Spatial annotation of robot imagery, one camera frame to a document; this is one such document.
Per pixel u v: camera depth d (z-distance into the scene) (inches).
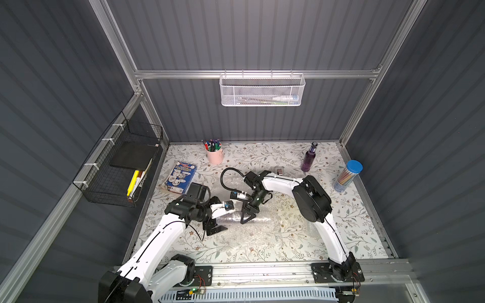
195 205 23.9
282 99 35.5
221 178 30.7
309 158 38.9
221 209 26.2
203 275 29.1
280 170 40.1
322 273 28.8
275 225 34.2
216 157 42.2
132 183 27.8
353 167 32.8
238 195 32.6
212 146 40.1
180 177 40.1
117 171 28.9
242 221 32.6
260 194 32.3
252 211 31.7
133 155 29.6
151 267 17.3
